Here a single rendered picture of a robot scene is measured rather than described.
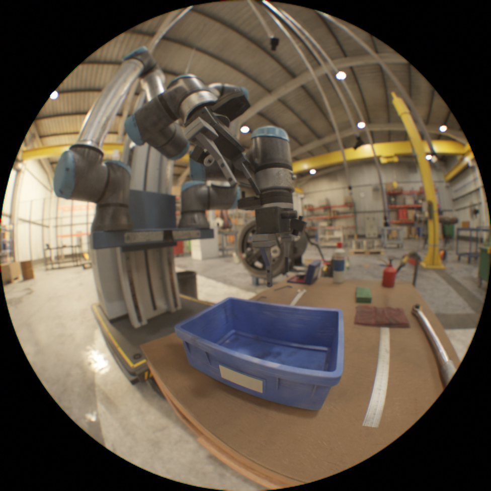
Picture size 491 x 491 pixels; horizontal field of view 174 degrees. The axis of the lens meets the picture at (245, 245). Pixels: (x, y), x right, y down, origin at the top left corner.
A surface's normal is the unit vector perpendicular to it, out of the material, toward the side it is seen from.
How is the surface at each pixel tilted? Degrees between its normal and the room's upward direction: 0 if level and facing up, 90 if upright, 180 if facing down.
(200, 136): 129
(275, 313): 90
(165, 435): 0
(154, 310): 90
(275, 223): 90
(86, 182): 115
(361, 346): 0
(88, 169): 100
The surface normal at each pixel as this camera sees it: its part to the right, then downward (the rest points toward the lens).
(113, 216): 0.70, -0.33
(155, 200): 0.88, -0.01
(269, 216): -0.50, 0.08
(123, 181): 0.99, -0.04
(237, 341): -0.05, -1.00
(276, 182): -0.09, 0.07
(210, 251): 0.70, 0.01
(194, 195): 0.32, 0.04
